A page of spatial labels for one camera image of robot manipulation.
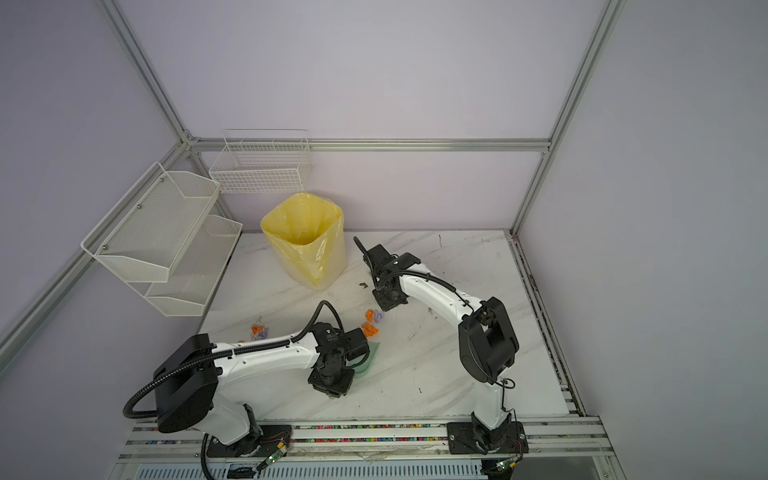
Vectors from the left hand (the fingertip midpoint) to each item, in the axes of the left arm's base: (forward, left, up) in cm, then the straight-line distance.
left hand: (334, 395), depth 76 cm
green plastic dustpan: (+3, -8, +14) cm, 16 cm away
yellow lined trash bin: (+53, +16, +6) cm, 56 cm away
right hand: (+26, -14, +7) cm, 30 cm away
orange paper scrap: (+21, -8, -4) cm, 23 cm away
